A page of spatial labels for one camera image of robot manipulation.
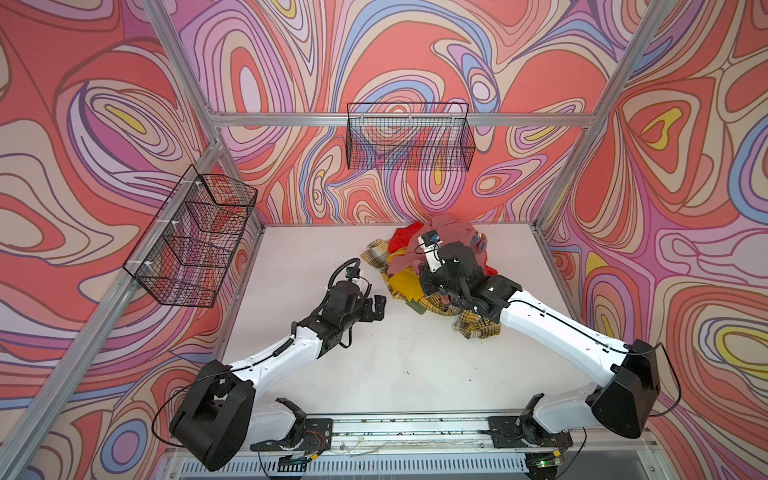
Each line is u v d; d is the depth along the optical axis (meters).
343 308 0.65
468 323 0.89
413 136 0.96
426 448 0.73
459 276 0.57
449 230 0.98
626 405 0.39
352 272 0.72
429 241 0.66
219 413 0.41
